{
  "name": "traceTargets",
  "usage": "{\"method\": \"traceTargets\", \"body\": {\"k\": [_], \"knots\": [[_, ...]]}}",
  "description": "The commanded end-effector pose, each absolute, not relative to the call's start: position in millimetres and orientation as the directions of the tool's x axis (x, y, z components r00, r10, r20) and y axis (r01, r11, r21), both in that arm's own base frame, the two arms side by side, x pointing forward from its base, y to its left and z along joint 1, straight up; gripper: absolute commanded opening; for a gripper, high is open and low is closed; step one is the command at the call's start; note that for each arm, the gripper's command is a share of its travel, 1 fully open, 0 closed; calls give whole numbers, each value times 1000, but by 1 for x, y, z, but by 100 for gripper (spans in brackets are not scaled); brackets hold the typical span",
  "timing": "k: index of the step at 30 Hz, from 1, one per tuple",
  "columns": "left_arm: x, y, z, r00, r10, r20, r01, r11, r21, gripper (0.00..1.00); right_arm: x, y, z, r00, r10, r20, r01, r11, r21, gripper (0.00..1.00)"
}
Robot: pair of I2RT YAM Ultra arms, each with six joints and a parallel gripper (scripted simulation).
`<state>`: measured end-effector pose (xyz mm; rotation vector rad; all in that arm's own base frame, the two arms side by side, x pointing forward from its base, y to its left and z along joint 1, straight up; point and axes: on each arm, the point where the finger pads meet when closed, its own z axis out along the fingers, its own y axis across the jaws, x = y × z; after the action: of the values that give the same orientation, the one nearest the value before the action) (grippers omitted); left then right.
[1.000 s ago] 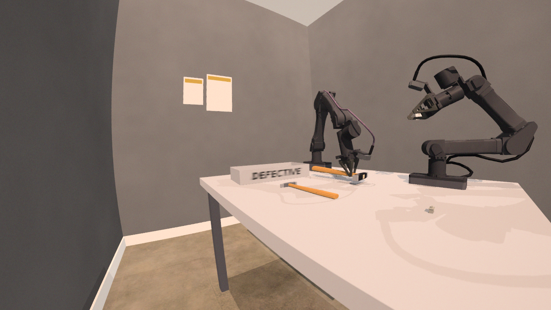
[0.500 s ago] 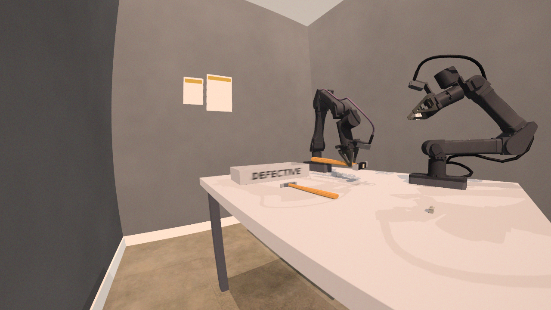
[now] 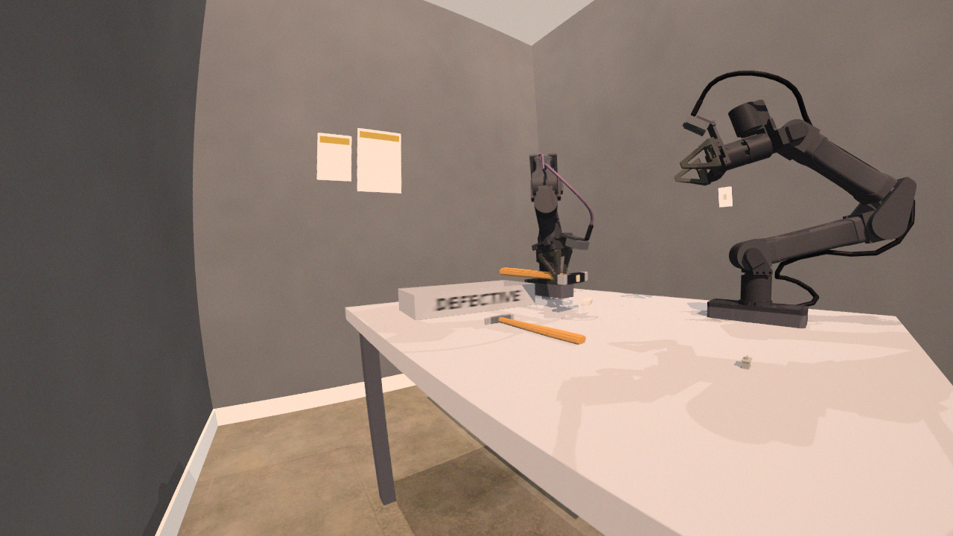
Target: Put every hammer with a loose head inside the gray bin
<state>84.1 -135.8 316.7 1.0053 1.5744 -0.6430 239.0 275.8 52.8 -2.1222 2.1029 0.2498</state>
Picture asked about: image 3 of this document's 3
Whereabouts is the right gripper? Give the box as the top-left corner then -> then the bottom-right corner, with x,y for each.
532,219 -> 586,280

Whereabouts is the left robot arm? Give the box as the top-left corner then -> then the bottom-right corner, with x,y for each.
707,100 -> 917,316

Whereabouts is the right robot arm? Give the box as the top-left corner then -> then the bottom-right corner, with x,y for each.
525,153 -> 589,285

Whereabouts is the black hammer with wooden handle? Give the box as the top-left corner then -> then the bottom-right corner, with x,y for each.
500,268 -> 587,285

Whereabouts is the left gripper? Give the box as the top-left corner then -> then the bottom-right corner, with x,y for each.
675,115 -> 750,185

